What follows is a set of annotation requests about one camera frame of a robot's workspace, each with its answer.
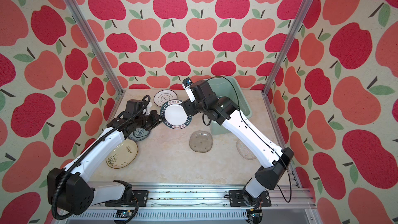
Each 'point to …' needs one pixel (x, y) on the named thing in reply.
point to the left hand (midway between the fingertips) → (168, 119)
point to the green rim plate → (175, 115)
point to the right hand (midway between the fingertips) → (194, 99)
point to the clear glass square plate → (201, 141)
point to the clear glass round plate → (244, 151)
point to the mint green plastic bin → (229, 87)
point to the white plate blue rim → (162, 96)
